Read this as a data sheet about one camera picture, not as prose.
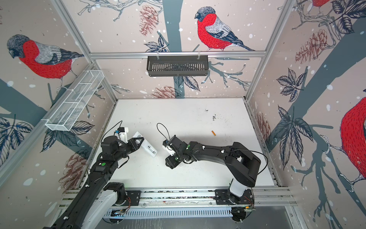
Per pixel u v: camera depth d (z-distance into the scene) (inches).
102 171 21.6
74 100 30.7
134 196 28.7
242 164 17.5
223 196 28.8
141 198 29.4
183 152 25.4
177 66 41.8
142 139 30.9
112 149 23.9
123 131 28.5
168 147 28.6
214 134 39.2
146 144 31.2
